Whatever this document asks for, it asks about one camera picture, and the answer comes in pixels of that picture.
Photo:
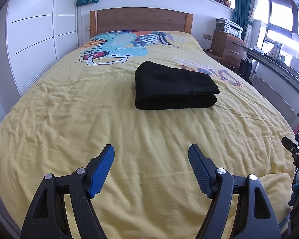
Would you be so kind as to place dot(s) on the white desk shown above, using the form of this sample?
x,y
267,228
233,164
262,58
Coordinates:
x,y
277,84

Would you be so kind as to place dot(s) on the wooden drawer dresser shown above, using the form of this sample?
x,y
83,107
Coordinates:
x,y
227,50

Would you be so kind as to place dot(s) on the round white desk lamp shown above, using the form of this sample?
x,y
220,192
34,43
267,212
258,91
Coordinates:
x,y
295,37

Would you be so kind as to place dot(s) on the yellow printed bed cover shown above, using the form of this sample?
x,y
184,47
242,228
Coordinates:
x,y
87,100

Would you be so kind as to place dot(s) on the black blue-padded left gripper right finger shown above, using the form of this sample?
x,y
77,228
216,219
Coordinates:
x,y
254,215

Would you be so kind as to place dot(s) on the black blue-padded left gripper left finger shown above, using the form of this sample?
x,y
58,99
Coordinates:
x,y
46,216

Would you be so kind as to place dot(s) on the teal curtain right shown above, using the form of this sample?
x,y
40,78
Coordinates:
x,y
244,15

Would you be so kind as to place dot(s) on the black tote bag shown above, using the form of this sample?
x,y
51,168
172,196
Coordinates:
x,y
245,69

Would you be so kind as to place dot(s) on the wooden headboard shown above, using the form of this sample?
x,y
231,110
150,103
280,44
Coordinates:
x,y
139,18

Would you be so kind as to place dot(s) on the white printer on dresser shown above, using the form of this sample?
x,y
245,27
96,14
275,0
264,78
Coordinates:
x,y
227,26

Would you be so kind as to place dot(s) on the black pants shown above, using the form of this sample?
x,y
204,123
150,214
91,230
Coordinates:
x,y
160,87

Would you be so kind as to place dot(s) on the white wardrobe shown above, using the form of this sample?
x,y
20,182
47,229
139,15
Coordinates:
x,y
38,34

